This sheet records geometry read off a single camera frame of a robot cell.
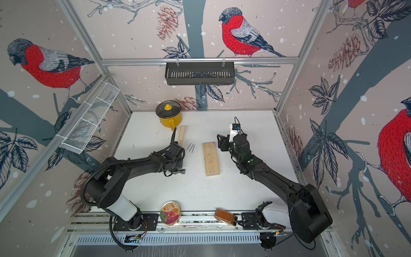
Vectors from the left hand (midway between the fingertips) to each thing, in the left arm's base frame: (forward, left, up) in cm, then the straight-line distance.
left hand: (181, 158), depth 94 cm
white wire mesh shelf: (+1, +50, +20) cm, 54 cm away
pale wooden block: (-1, -18, +1) cm, 18 cm away
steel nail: (+9, -4, -1) cm, 10 cm away
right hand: (+5, -24, +18) cm, 31 cm away
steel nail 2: (+8, -5, -2) cm, 10 cm away
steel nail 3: (+8, -7, -2) cm, 11 cm away
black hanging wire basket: (+50, -10, +26) cm, 57 cm away
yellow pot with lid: (+32, +11, +6) cm, 34 cm away
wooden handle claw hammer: (+10, +1, +4) cm, 11 cm away
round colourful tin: (-29, +1, +3) cm, 29 cm away
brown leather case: (-31, -24, +2) cm, 39 cm away
